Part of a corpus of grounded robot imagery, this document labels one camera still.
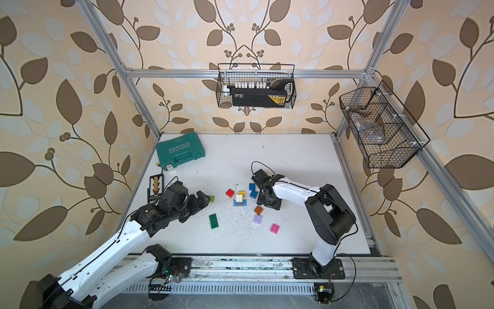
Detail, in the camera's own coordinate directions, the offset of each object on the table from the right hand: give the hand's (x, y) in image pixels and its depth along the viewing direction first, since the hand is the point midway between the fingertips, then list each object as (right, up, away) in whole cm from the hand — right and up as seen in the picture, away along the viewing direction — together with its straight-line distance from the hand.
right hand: (266, 203), depth 91 cm
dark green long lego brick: (-24, -7, -5) cm, 26 cm away
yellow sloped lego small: (-12, +4, +3) cm, 13 cm away
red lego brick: (-18, +4, +3) cm, 19 cm away
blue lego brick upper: (-7, +7, +5) cm, 11 cm away
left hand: (-26, +4, -13) cm, 30 cm away
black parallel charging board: (-55, +6, +5) cm, 56 cm away
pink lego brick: (+3, -9, -8) cm, 13 cm away
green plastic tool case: (-51, +25, +17) cm, 59 cm away
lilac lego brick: (-4, -6, -5) cm, 9 cm away
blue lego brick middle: (-6, +4, +2) cm, 7 cm away
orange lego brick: (-4, -3, -3) cm, 5 cm away
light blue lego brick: (-10, 0, -1) cm, 10 cm away
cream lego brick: (-13, +3, -5) cm, 14 cm away
